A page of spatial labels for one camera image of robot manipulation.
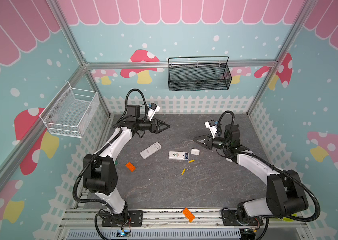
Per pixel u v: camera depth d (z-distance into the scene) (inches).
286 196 16.9
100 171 18.4
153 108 29.2
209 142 28.3
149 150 38.7
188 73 38.4
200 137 30.5
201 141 30.4
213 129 29.0
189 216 29.2
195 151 39.2
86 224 28.6
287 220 17.9
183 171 35.2
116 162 36.8
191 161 37.1
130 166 36.1
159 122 29.5
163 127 31.1
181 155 37.6
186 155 38.0
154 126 28.7
